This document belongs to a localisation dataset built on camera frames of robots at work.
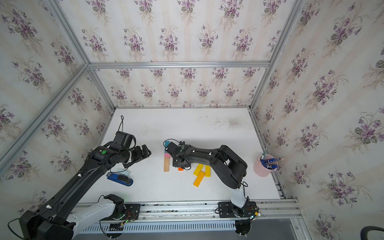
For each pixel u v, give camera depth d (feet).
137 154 2.21
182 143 2.75
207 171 2.86
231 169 1.59
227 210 2.41
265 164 2.63
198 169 2.89
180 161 2.13
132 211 2.38
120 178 2.68
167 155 2.45
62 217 1.30
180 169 2.81
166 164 2.96
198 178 2.76
